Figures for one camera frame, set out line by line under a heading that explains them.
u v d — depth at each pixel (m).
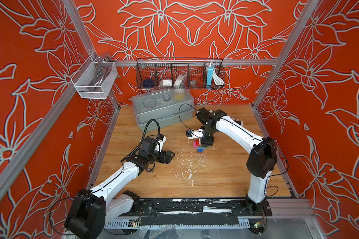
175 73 1.01
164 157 0.73
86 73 0.81
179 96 1.01
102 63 0.86
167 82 0.86
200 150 0.93
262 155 0.49
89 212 0.40
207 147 0.81
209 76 0.86
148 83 0.97
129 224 0.71
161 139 0.75
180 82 0.90
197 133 0.76
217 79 0.90
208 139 0.76
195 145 0.87
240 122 1.07
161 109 0.91
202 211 0.73
